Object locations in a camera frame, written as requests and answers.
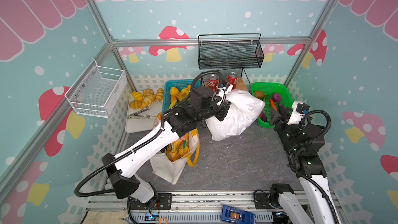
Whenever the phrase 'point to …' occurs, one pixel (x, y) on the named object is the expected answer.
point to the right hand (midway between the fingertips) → (278, 107)
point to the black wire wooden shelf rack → (242, 80)
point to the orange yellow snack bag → (178, 148)
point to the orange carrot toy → (272, 104)
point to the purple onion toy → (276, 97)
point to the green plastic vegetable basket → (269, 88)
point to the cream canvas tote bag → (170, 170)
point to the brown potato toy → (258, 94)
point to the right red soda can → (232, 78)
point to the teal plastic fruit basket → (182, 84)
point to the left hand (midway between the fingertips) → (229, 104)
